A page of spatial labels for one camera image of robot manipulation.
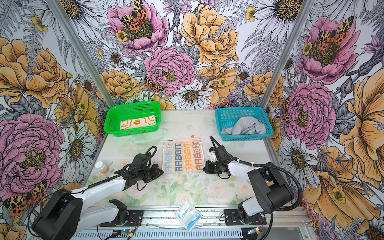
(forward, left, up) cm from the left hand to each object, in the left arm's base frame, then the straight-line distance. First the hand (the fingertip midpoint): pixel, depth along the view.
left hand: (162, 176), depth 86 cm
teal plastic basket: (+38, -41, +8) cm, 56 cm away
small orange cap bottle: (+4, +33, +4) cm, 34 cm away
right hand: (+2, -24, -1) cm, 24 cm away
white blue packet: (-19, -15, -1) cm, 24 cm away
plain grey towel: (+34, -54, +3) cm, 64 cm away
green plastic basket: (+50, +34, +3) cm, 60 cm away
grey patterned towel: (+14, -12, -1) cm, 18 cm away
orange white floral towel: (+40, +23, 0) cm, 46 cm away
